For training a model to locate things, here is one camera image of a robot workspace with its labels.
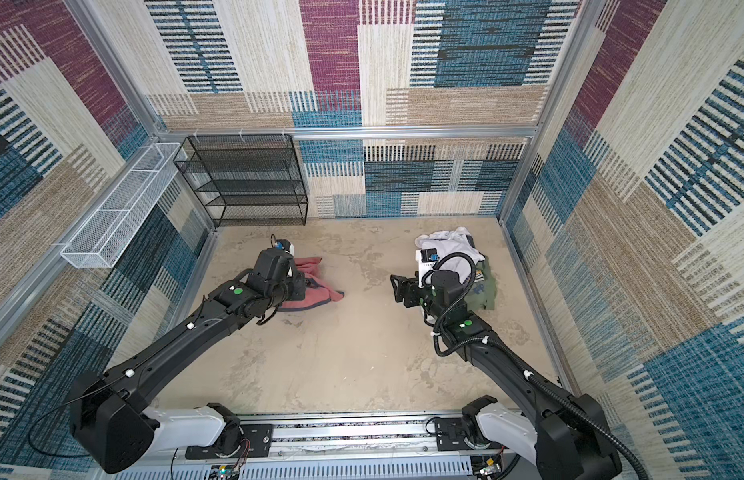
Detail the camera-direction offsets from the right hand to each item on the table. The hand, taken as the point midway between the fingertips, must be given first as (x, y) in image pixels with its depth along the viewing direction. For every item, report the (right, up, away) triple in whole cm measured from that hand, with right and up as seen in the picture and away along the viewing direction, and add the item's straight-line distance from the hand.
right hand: (404, 279), depth 81 cm
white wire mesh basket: (-72, +11, -10) cm, 73 cm away
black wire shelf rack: (-54, +33, +29) cm, 70 cm away
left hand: (-27, +1, -1) cm, 27 cm away
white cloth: (+20, +11, +24) cm, 33 cm away
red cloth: (-24, -3, +5) cm, 25 cm away
